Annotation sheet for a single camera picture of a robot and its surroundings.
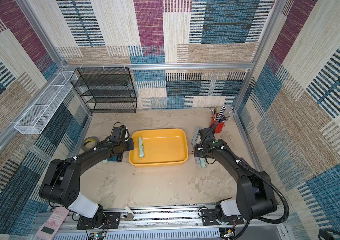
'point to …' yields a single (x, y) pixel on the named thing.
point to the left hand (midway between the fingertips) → (133, 143)
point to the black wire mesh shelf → (106, 90)
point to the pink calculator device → (48, 230)
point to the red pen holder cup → (219, 125)
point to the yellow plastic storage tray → (165, 147)
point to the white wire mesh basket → (34, 119)
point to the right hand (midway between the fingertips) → (201, 154)
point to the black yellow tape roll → (89, 143)
